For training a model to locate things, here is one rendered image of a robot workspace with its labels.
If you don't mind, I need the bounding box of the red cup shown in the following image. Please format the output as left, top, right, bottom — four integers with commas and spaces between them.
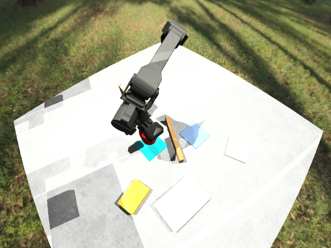
139, 131, 157, 145

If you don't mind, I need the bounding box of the tan flat bar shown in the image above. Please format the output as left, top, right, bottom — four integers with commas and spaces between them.
165, 116, 184, 163

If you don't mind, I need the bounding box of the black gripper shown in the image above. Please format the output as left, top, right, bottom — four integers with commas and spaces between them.
137, 107, 163, 142

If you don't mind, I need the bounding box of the yellow rectangular block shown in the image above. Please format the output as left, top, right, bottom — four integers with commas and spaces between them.
118, 179, 150, 215

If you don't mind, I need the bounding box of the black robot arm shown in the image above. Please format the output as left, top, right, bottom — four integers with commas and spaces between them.
111, 20, 188, 136

